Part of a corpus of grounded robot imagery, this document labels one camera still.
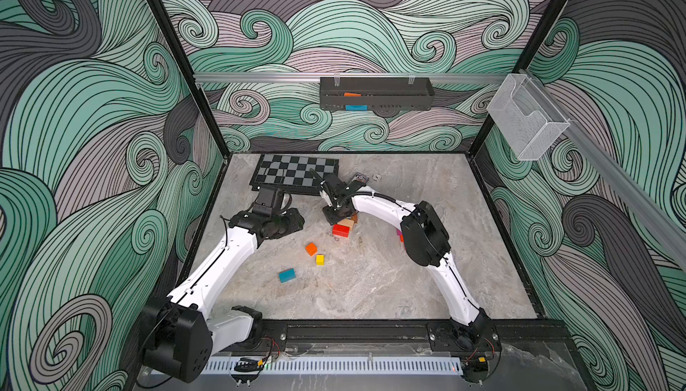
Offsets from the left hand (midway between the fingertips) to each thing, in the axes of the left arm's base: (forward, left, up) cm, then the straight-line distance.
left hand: (298, 219), depth 82 cm
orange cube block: (-4, -3, -14) cm, 15 cm away
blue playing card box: (+28, -22, -13) cm, 38 cm away
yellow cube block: (-8, -6, -13) cm, 17 cm away
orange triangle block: (+8, -19, -12) cm, 24 cm away
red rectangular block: (+3, -14, -13) cm, 19 cm away
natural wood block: (+6, -16, -12) cm, 20 cm away
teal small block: (-12, +4, -16) cm, 20 cm away
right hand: (+10, -12, -13) cm, 20 cm away
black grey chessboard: (+27, +7, -10) cm, 30 cm away
